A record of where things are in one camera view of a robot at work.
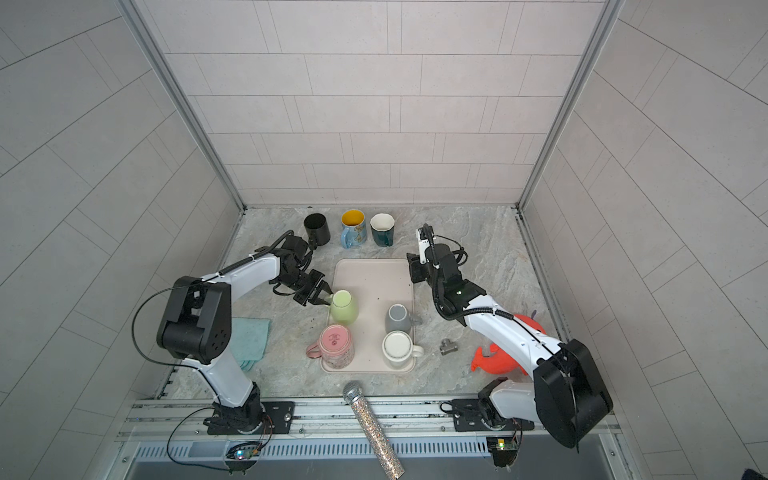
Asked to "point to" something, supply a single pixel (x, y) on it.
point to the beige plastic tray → (376, 285)
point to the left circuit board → (244, 451)
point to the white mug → (399, 350)
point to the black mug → (317, 230)
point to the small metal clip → (447, 346)
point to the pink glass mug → (335, 346)
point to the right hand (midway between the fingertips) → (413, 252)
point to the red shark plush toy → (496, 360)
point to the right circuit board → (504, 450)
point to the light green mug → (343, 308)
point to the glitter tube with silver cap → (392, 467)
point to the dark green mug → (382, 227)
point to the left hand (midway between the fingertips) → (343, 289)
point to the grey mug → (399, 318)
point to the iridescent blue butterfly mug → (354, 228)
